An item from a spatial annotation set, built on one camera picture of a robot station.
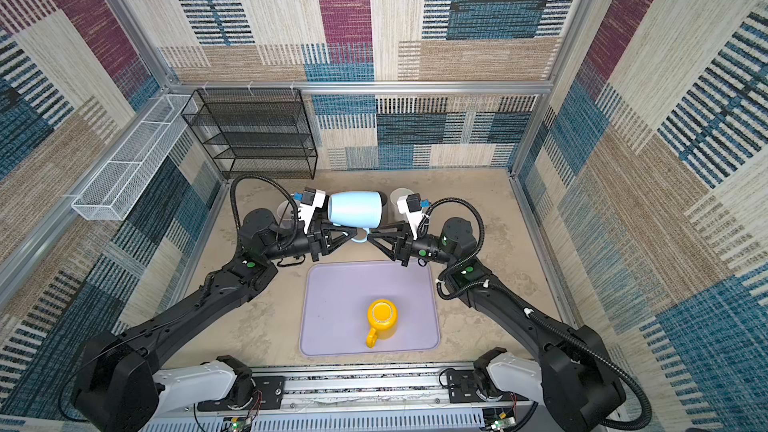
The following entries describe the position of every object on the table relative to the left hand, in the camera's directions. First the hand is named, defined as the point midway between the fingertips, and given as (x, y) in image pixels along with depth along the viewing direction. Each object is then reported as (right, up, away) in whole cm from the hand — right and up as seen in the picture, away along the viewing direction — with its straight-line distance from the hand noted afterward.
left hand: (355, 231), depth 66 cm
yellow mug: (+6, -23, +10) cm, 26 cm away
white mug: (+11, +9, +35) cm, 38 cm away
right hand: (+3, -2, +3) cm, 5 cm away
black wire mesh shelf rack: (-40, +31, +43) cm, 67 cm away
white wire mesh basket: (-57, +10, +7) cm, 59 cm away
